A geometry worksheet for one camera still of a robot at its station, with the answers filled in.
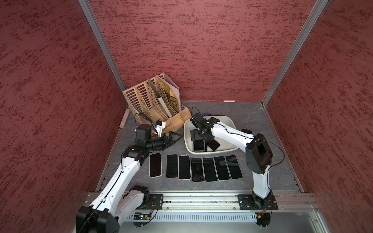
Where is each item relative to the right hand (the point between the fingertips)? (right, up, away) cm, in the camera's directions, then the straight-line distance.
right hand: (200, 138), depth 91 cm
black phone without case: (+9, -5, +4) cm, 11 cm away
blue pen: (+6, +15, +19) cm, 25 cm away
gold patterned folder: (-18, +32, -1) cm, 37 cm away
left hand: (-13, +1, -17) cm, 21 cm away
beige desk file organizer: (-37, +25, +19) cm, 49 cm away
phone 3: (+37, +3, +12) cm, 39 cm away
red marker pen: (+25, +27, +32) cm, 49 cm away
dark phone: (0, -5, +2) cm, 6 cm away
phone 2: (+5, -19, -6) cm, 20 cm away
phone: (-28, -16, -5) cm, 33 cm away
